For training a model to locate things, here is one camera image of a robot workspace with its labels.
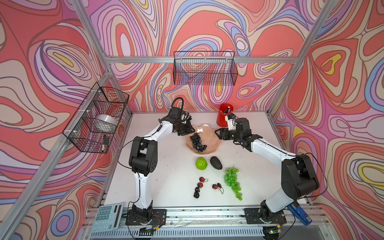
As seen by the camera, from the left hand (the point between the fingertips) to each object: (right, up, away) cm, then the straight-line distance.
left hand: (195, 129), depth 94 cm
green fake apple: (+3, -20, -8) cm, 22 cm away
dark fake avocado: (+12, -20, -7) cm, 24 cm away
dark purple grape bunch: (+1, -8, +1) cm, 8 cm away
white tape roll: (-44, +3, -24) cm, 50 cm away
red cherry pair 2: (+13, -31, -12) cm, 36 cm away
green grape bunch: (+19, -27, -12) cm, 36 cm away
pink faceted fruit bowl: (+9, -6, +9) cm, 14 cm away
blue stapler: (+52, -42, -22) cm, 70 cm away
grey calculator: (-43, -43, -23) cm, 65 cm away
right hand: (+15, -3, -4) cm, 16 cm away
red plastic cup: (+21, +15, +13) cm, 29 cm away
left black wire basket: (-51, +2, -21) cm, 56 cm away
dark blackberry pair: (0, -35, -15) cm, 38 cm away
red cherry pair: (+3, -29, -10) cm, 31 cm away
